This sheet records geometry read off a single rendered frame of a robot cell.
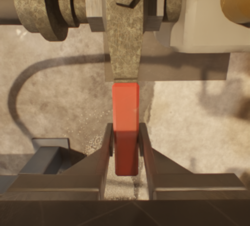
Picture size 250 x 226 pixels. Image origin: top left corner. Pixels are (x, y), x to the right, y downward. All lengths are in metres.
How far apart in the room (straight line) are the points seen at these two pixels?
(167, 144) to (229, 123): 0.25
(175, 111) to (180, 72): 0.14
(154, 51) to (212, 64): 0.20
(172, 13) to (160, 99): 0.50
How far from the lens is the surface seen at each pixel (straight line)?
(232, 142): 0.82
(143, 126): 0.15
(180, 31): 0.17
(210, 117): 0.73
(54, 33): 0.17
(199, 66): 0.65
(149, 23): 0.17
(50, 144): 0.76
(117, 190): 0.84
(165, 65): 0.62
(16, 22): 0.19
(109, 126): 0.15
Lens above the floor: 0.61
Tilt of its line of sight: 73 degrees down
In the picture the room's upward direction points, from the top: 179 degrees counter-clockwise
